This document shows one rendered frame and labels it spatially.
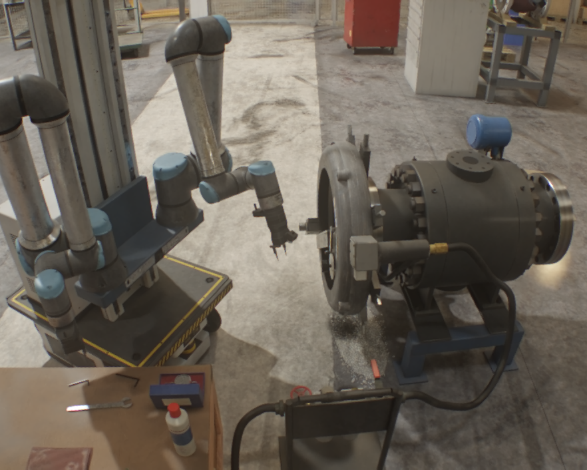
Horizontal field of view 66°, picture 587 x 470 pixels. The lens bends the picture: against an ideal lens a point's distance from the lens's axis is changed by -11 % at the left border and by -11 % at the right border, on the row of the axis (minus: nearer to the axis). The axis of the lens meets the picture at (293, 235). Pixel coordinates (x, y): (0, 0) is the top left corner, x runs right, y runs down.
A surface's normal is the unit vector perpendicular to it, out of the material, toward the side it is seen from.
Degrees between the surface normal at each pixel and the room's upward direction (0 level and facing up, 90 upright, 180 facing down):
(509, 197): 37
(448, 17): 90
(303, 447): 0
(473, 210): 46
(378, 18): 90
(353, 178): 26
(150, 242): 0
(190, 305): 0
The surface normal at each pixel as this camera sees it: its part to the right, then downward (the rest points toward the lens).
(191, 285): 0.00, -0.82
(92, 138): 0.90, 0.25
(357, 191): 0.04, -0.34
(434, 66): -0.02, 0.58
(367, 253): 0.08, 0.22
